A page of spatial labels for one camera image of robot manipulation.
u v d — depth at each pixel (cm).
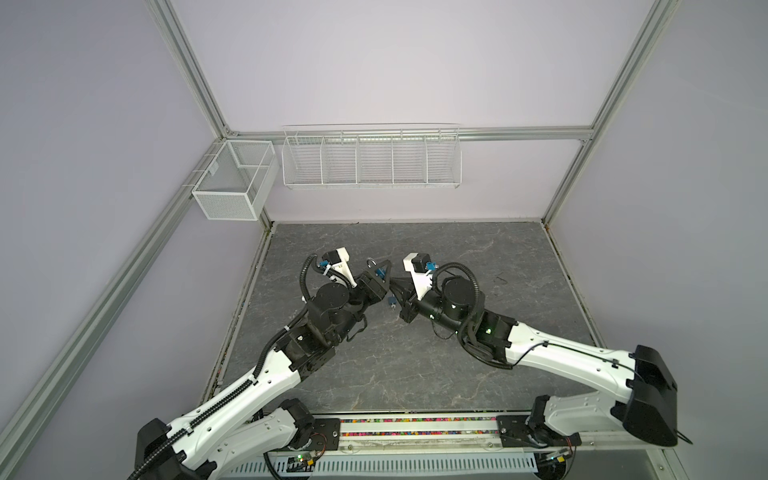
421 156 105
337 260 61
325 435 74
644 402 39
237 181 102
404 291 61
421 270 56
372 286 59
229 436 52
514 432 74
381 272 65
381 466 157
